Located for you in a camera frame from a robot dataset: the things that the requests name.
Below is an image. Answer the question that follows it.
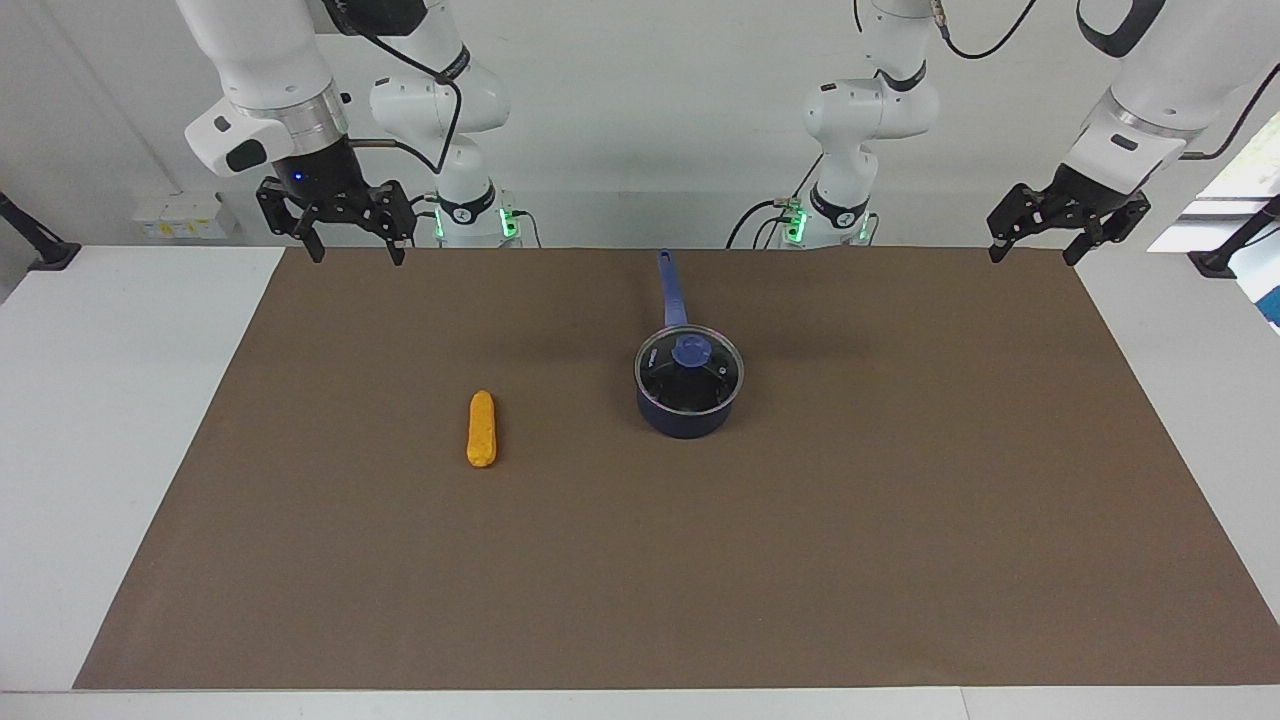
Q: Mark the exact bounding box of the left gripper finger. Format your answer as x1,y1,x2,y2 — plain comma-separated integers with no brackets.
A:
987,185,1051,263
1062,195,1151,266

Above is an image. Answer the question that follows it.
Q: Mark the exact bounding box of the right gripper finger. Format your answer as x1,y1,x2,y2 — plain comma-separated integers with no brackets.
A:
257,178,326,263
340,180,416,266

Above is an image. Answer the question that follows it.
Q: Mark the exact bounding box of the glass lid blue knob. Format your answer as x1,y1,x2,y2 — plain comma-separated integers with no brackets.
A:
636,325,745,413

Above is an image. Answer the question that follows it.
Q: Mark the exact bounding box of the black clamp stand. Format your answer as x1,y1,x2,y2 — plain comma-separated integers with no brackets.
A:
1188,195,1280,279
0,190,81,271

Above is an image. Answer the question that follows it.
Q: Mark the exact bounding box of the blue white box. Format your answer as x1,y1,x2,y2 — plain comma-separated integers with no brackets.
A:
1240,250,1280,331

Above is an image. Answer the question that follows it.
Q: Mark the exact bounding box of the brown table mat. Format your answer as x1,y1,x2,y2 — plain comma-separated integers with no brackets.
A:
73,247,1280,691

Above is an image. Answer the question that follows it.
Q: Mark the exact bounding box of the white wall socket box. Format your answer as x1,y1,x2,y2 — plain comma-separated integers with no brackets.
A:
130,193,241,241

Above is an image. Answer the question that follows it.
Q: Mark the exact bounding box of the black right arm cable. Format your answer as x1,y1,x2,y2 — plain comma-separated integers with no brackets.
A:
330,0,466,176

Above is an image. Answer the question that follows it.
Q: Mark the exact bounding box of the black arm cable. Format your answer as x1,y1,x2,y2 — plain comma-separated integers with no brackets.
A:
330,0,466,176
930,0,1041,61

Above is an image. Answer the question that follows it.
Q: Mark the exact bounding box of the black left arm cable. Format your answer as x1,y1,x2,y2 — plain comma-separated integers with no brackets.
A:
930,0,1041,61

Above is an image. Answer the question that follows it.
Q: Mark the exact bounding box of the dark blue handled pot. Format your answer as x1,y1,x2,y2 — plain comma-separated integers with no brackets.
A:
634,248,746,439

